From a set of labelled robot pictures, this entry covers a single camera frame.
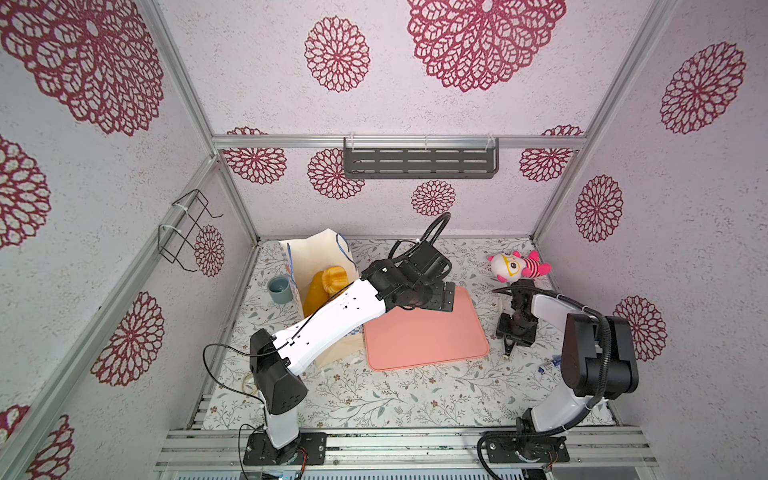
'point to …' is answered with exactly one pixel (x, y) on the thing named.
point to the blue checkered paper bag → (314, 253)
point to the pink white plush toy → (514, 266)
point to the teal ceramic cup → (280, 290)
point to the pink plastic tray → (403, 338)
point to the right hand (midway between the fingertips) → (509, 333)
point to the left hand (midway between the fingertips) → (433, 300)
